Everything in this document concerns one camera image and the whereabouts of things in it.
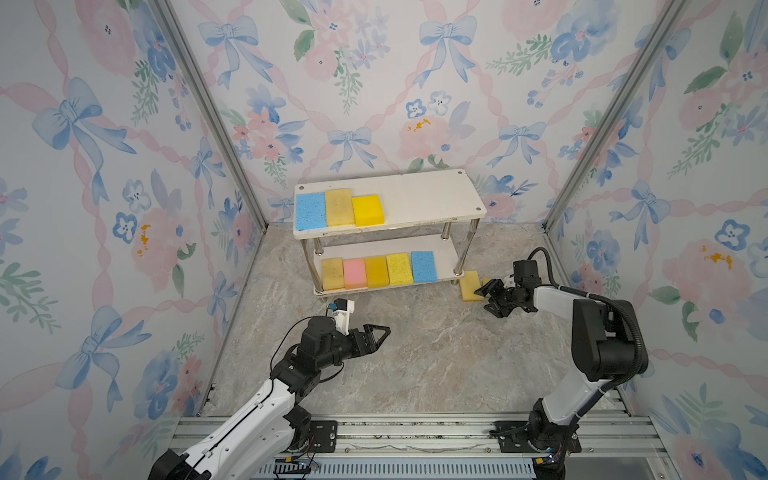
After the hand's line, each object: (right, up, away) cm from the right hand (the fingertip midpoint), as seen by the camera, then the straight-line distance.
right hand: (478, 294), depth 98 cm
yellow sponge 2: (-33, +7, -2) cm, 34 cm away
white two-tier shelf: (-18, +24, -21) cm, 36 cm away
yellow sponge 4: (-2, +3, +5) cm, 6 cm away
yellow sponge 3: (-47, +7, -2) cm, 47 cm away
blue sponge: (-49, +24, -23) cm, 59 cm away
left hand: (-31, -7, -21) cm, 38 cm away
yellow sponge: (-26, +8, 0) cm, 27 cm away
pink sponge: (-40, +7, -3) cm, 41 cm away
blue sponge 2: (-18, +9, 0) cm, 20 cm away
